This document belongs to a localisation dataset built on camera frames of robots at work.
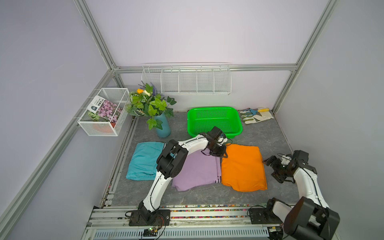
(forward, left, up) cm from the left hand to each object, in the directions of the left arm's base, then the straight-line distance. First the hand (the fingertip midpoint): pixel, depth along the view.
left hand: (227, 157), depth 91 cm
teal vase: (+24, +39, 0) cm, 45 cm away
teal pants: (+1, +51, -2) cm, 51 cm away
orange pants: (-8, -9, -1) cm, 12 cm away
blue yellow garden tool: (+39, -30, -3) cm, 50 cm away
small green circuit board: (-34, +44, -5) cm, 56 cm away
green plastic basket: (+35, +10, -4) cm, 37 cm away
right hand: (-8, -21, +3) cm, 23 cm away
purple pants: (-6, +18, -2) cm, 19 cm away
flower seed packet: (+16, +63, +30) cm, 72 cm away
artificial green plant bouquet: (+22, +44, +29) cm, 57 cm away
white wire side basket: (+9, +69, +27) cm, 74 cm away
